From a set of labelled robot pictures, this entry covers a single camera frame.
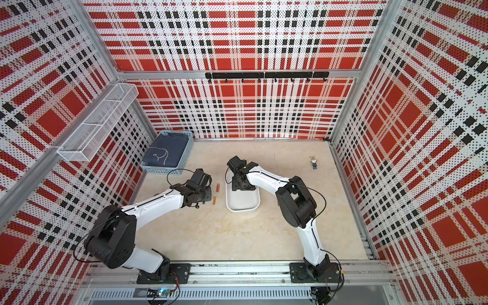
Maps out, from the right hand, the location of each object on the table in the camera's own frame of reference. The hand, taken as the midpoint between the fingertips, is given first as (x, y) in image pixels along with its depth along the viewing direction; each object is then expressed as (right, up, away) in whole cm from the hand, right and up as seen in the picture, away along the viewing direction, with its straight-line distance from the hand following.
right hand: (244, 184), depth 95 cm
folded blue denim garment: (-45, +18, +10) cm, 49 cm away
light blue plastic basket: (-34, +7, +4) cm, 35 cm away
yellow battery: (-15, -8, 0) cm, 17 cm away
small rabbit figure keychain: (+40, +12, +13) cm, 43 cm away
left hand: (-17, -4, -3) cm, 18 cm away
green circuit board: (-28, -36, -26) cm, 53 cm away
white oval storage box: (-1, -7, -2) cm, 8 cm away
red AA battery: (-14, -2, +4) cm, 15 cm away
